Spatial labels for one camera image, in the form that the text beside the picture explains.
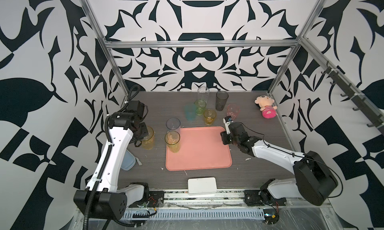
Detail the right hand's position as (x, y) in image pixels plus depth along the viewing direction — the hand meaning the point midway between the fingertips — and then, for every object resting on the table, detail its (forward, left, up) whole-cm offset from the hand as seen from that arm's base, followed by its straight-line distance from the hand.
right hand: (224, 131), depth 89 cm
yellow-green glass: (-4, +30, -1) cm, 30 cm away
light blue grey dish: (-15, +54, -5) cm, 56 cm away
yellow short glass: (+15, +7, -4) cm, 17 cm away
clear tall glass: (+30, +11, +2) cm, 32 cm away
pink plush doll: (+22, -32, -3) cm, 39 cm away
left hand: (-9, +44, +15) cm, 47 cm away
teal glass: (+18, +20, -2) cm, 27 cm away
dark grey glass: (+23, -1, +2) cm, 23 cm away
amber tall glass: (-12, +40, +10) cm, 43 cm away
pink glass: (+20, -10, -5) cm, 22 cm away
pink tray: (-7, +14, -8) cm, 17 cm away
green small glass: (+25, +13, -6) cm, 29 cm away
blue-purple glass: (+3, +29, +5) cm, 30 cm away
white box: (-28, +14, -4) cm, 31 cm away
